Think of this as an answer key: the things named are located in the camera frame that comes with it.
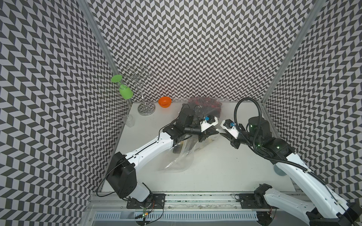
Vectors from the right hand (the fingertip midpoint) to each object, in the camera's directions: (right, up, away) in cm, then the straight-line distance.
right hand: (223, 133), depth 69 cm
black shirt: (-18, -7, +7) cm, 21 cm away
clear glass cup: (-59, +4, +30) cm, 67 cm away
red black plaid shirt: (-1, +17, +45) cm, 48 cm away
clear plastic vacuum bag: (-21, -13, +6) cm, 25 cm away
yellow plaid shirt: (-5, -6, +14) cm, 16 cm away
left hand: (-3, 0, +1) cm, 3 cm away
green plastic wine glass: (-63, +25, +33) cm, 76 cm away
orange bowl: (-37, +20, +46) cm, 63 cm away
